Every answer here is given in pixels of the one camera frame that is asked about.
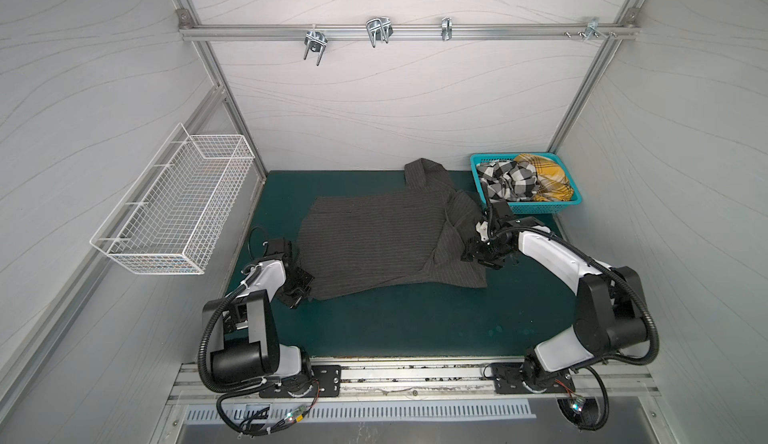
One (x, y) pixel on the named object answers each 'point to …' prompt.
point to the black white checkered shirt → (508, 180)
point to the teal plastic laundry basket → (530, 207)
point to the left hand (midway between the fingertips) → (315, 285)
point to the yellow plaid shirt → (553, 183)
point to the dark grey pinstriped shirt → (402, 239)
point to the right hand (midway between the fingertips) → (475, 252)
